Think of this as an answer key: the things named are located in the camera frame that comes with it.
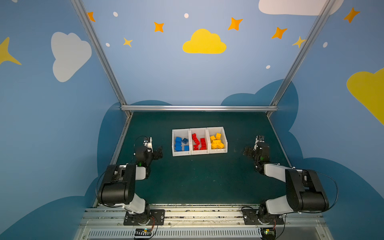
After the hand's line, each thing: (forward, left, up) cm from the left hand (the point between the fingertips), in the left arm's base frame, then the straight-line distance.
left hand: (153, 146), depth 95 cm
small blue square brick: (+7, -20, -3) cm, 21 cm away
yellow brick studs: (+4, -41, -1) cm, 42 cm away
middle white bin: (+7, -30, -4) cm, 31 cm away
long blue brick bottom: (+7, -15, -6) cm, 17 cm away
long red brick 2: (+6, -33, -4) cm, 33 cm away
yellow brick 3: (+4, -44, -2) cm, 45 cm away
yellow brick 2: (+11, -43, -3) cm, 45 cm away
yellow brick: (+8, -39, -2) cm, 40 cm away
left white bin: (+7, -17, -6) cm, 20 cm away
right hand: (+1, -66, +1) cm, 66 cm away
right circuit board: (-45, -64, -9) cm, 78 cm away
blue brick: (+2, -16, -4) cm, 16 cm away
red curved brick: (+3, -27, -5) cm, 28 cm away
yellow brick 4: (+2, -39, -2) cm, 40 cm away
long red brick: (+8, -27, -3) cm, 29 cm away
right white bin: (+13, -39, 0) cm, 42 cm away
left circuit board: (-45, -1, -9) cm, 46 cm away
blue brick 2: (+1, -21, -4) cm, 22 cm away
